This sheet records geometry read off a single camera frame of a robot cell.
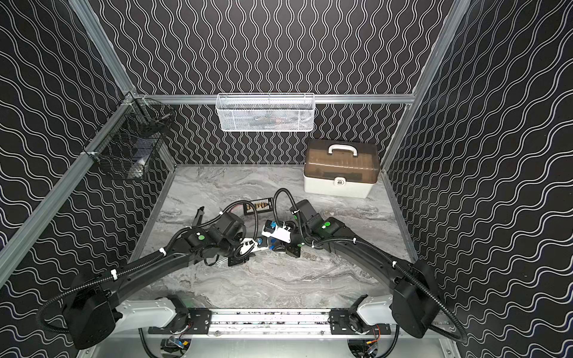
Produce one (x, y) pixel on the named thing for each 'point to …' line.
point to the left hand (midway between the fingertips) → (253, 246)
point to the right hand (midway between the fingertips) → (276, 241)
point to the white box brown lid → (340, 167)
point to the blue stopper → (271, 247)
